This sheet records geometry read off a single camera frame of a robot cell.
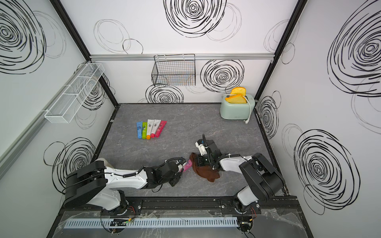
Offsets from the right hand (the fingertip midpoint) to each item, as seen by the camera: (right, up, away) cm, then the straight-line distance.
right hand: (193, 160), depth 88 cm
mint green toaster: (+29, +31, +12) cm, 44 cm away
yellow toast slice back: (+31, +45, +11) cm, 55 cm away
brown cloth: (+7, -4, -8) cm, 11 cm away
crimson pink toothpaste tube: (-23, +21, +17) cm, 35 cm away
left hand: (-8, -6, -4) cm, 11 cm away
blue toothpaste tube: (-38, +18, +14) cm, 44 cm away
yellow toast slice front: (+28, +38, +8) cm, 48 cm away
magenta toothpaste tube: (-3, -2, -2) cm, 5 cm away
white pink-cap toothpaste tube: (-27, +22, +17) cm, 38 cm away
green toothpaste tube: (-34, +17, +14) cm, 41 cm away
